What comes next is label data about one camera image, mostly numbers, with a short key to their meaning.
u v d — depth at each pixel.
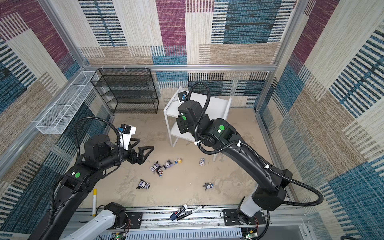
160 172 0.87
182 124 0.55
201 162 0.91
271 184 0.39
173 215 0.74
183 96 0.50
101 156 0.48
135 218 0.75
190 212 0.75
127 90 1.09
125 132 0.54
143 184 0.82
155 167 0.89
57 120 0.70
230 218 0.73
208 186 0.82
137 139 0.67
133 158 0.56
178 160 0.91
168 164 0.89
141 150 0.56
